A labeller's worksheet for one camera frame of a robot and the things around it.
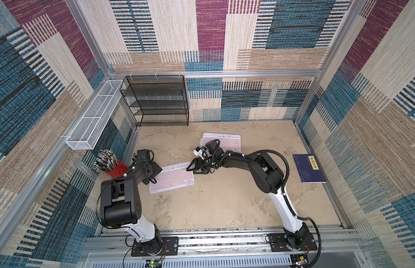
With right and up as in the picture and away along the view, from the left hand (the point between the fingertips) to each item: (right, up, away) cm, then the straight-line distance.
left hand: (155, 171), depth 96 cm
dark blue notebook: (+87, +2, +1) cm, 87 cm away
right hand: (+22, 0, -3) cm, 22 cm away
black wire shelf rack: (-3, +44, +13) cm, 46 cm away
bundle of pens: (-19, +8, -15) cm, 25 cm away
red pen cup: (-15, +3, -9) cm, 18 cm away
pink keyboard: (+42, +17, +10) cm, 46 cm away
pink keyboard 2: (+10, -3, -2) cm, 10 cm away
